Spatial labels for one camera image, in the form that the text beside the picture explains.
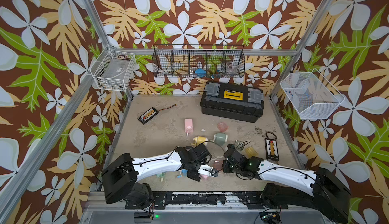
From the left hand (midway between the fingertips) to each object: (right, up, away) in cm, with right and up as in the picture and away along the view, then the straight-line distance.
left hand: (203, 165), depth 81 cm
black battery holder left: (-38, +26, +26) cm, 53 cm away
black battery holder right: (+43, +7, +10) cm, 44 cm away
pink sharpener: (0, -3, -7) cm, 7 cm away
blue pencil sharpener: (-10, -1, -6) cm, 12 cm away
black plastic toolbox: (+20, +36, +14) cm, 43 cm away
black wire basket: (-2, +63, +18) cm, 65 cm away
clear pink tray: (+15, +19, +22) cm, 32 cm away
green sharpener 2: (-22, -5, -2) cm, 23 cm away
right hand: (+10, -2, +3) cm, 10 cm away
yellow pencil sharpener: (-2, +12, +8) cm, 15 cm away
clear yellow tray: (+29, +4, +10) cm, 31 cm away
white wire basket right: (+60, +37, 0) cm, 71 cm away
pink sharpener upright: (-8, +20, +14) cm, 26 cm away
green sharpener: (+11, +13, +9) cm, 19 cm away
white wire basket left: (-54, +54, +7) cm, 77 cm away
